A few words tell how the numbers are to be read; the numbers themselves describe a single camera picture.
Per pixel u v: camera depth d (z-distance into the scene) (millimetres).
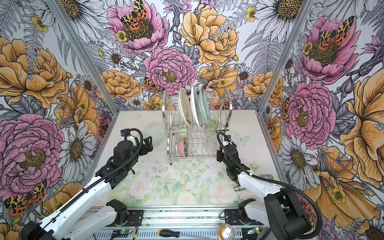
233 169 662
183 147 850
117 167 550
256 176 539
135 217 741
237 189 814
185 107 668
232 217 741
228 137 745
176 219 759
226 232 618
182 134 937
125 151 568
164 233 689
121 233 711
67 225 428
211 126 967
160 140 1052
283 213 415
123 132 663
